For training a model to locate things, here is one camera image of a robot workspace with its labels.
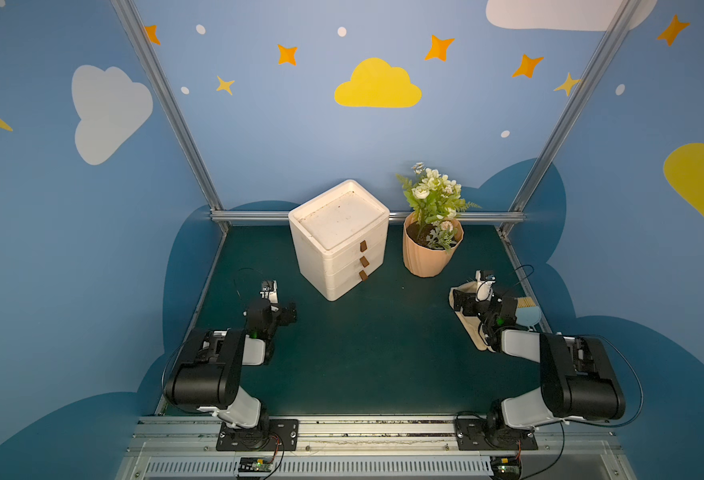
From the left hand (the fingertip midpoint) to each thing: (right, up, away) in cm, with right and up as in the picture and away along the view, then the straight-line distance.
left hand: (278, 296), depth 95 cm
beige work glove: (+62, -9, -1) cm, 63 cm away
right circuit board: (+63, -40, -22) cm, 77 cm away
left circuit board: (0, -38, -23) cm, 45 cm away
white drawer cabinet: (+21, +19, -8) cm, 29 cm away
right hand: (+64, +3, 0) cm, 64 cm away
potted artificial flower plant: (+51, +22, +1) cm, 55 cm away
